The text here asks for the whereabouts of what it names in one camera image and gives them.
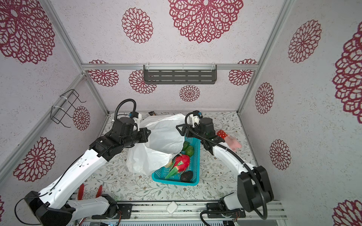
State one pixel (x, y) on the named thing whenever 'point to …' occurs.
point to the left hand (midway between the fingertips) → (150, 132)
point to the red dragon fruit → (181, 163)
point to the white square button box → (172, 207)
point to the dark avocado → (186, 176)
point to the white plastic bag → (165, 140)
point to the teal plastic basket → (160, 175)
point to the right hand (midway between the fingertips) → (180, 125)
